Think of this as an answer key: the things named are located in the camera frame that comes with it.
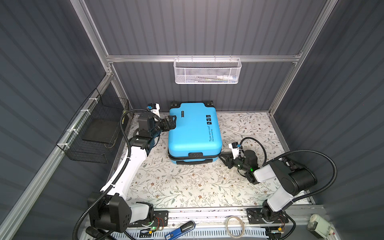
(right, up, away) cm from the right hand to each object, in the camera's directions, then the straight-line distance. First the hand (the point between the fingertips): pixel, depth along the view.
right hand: (222, 156), depth 90 cm
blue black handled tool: (-23, -29, -23) cm, 43 cm away
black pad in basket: (-65, +16, -14) cm, 68 cm away
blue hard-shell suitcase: (-16, +12, -9) cm, 21 cm away
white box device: (+40, -27, -23) cm, 53 cm away
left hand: (-30, +23, -12) cm, 40 cm away
